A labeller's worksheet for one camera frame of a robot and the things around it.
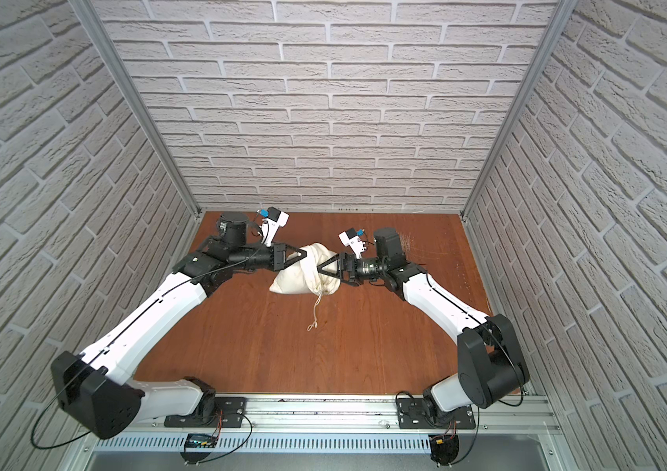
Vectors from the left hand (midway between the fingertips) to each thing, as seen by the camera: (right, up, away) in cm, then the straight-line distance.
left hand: (303, 246), depth 71 cm
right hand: (+3, -9, +2) cm, 10 cm away
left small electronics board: (-27, -50, +2) cm, 57 cm away
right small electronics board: (+35, -50, -1) cm, 60 cm away
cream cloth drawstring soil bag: (+1, -8, -1) cm, 8 cm away
